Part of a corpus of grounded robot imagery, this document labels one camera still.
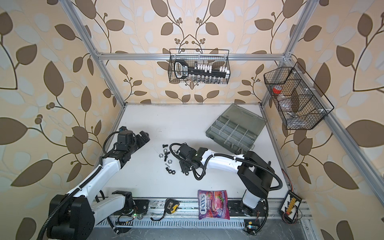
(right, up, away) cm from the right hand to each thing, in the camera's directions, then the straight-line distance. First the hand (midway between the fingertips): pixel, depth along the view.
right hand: (186, 167), depth 84 cm
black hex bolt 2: (-14, +2, +7) cm, 16 cm away
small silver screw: (-13, 0, +6) cm, 14 cm away
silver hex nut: (-17, +4, +9) cm, 19 cm away
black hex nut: (0, -4, +1) cm, 4 cm away
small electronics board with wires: (+52, -17, -12) cm, 56 cm away
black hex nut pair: (-10, -3, +3) cm, 11 cm away
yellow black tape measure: (-6, -15, -11) cm, 20 cm away
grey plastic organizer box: (+34, +20, +18) cm, 43 cm away
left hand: (-25, +17, +2) cm, 30 cm away
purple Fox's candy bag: (+14, -15, -10) cm, 23 cm away
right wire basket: (+58, +35, -10) cm, 69 cm away
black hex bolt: (-15, +10, +13) cm, 22 cm away
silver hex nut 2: (-10, +1, +7) cm, 13 cm away
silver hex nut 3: (-14, +7, +12) cm, 20 cm away
